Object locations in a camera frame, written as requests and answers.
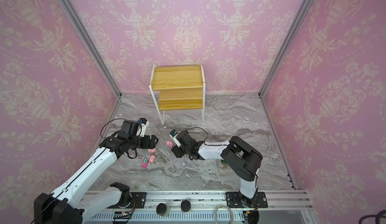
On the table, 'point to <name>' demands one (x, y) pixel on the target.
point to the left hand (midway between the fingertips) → (152, 140)
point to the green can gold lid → (223, 164)
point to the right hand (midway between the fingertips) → (176, 146)
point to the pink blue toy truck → (145, 162)
